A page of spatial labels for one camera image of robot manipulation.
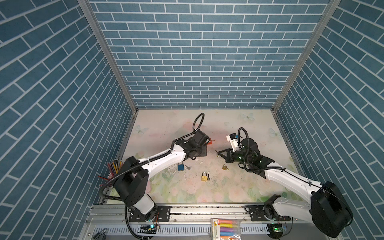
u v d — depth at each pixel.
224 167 0.89
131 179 0.43
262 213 0.73
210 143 0.99
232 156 0.72
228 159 0.72
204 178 0.86
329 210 0.40
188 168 0.89
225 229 0.69
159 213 0.74
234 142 0.75
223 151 0.79
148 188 0.80
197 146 0.64
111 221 0.72
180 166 0.91
